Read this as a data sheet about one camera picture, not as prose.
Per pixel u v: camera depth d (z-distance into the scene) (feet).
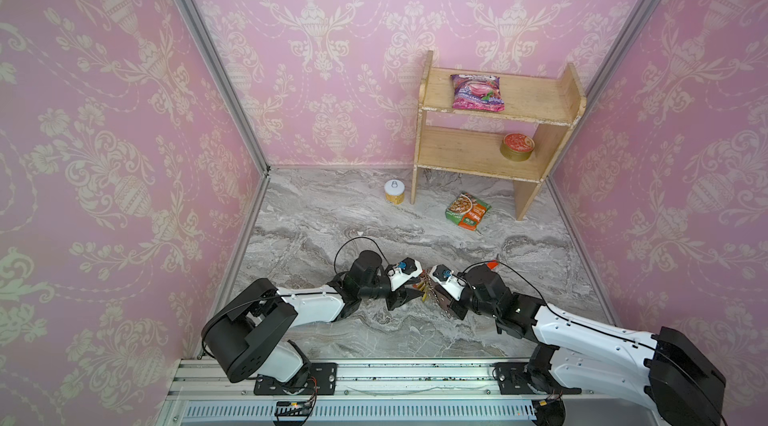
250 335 1.43
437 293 2.66
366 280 2.26
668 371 1.34
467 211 3.48
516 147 3.03
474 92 2.48
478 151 3.19
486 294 2.04
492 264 3.11
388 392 2.39
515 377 2.42
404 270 2.33
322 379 2.44
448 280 2.29
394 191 3.52
